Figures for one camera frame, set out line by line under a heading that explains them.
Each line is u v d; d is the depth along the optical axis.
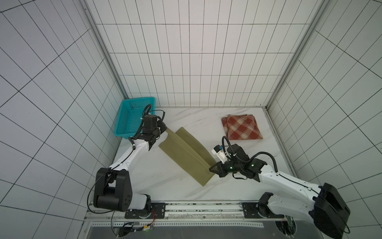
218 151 0.71
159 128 0.75
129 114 1.14
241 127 1.04
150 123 0.64
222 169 0.67
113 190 0.42
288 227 0.69
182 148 0.80
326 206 0.39
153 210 0.72
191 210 0.74
